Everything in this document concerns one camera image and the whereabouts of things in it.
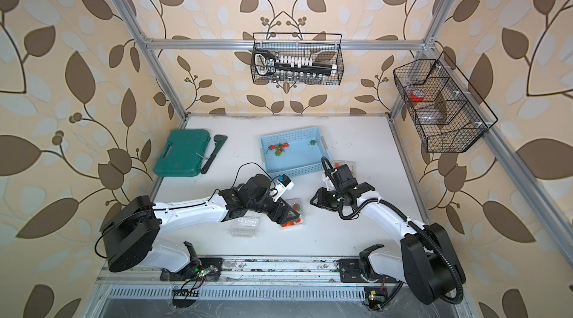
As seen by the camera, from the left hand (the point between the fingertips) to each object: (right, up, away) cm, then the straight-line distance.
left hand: (291, 208), depth 78 cm
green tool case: (-48, +18, +21) cm, 56 cm away
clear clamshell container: (-1, 0, +10) cm, 10 cm away
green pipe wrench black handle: (-36, +24, +31) cm, 53 cm away
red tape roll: (+46, +41, +3) cm, 62 cm away
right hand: (+9, 0, +7) cm, 11 cm away
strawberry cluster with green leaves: (-6, +20, +28) cm, 35 cm away
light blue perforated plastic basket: (+1, +18, +28) cm, 33 cm away
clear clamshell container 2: (-17, -9, +7) cm, 21 cm away
